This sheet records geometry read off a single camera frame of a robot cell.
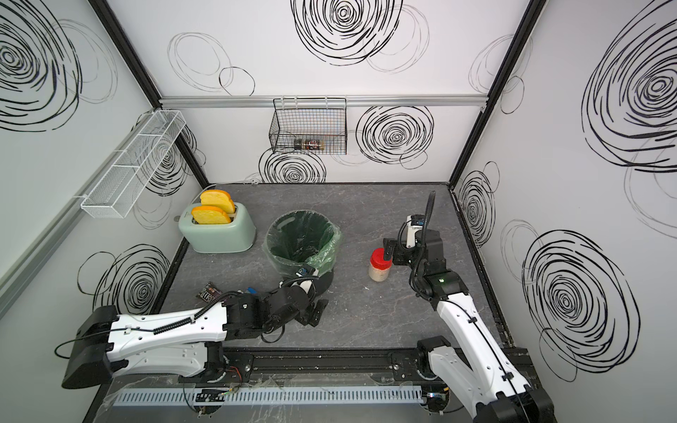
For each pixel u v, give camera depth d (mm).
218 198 875
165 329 448
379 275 870
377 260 826
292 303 533
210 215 845
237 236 916
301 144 889
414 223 679
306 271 642
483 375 409
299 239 867
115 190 721
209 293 863
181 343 461
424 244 566
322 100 901
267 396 962
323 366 754
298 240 867
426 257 579
